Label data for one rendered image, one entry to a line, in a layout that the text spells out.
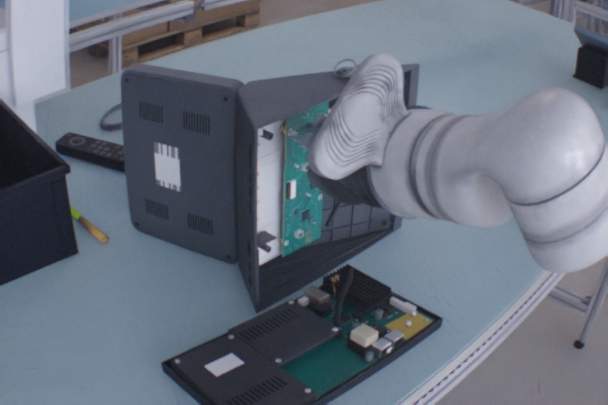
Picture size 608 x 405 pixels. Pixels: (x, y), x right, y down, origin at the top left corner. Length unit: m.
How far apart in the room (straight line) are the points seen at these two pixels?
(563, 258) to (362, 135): 0.18
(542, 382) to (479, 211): 1.75
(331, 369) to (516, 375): 1.54
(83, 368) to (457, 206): 0.40
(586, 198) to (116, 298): 0.54
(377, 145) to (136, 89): 0.35
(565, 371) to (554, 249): 1.85
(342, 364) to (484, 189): 0.29
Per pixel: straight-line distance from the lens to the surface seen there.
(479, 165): 0.37
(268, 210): 0.71
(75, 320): 0.73
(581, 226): 0.36
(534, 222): 0.36
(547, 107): 0.35
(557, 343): 2.31
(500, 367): 2.17
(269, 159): 0.68
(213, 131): 0.73
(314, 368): 0.65
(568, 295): 2.23
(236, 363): 0.63
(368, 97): 0.48
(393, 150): 0.48
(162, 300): 0.75
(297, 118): 0.68
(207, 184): 0.76
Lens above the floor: 1.47
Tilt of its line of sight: 26 degrees down
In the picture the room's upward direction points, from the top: 3 degrees clockwise
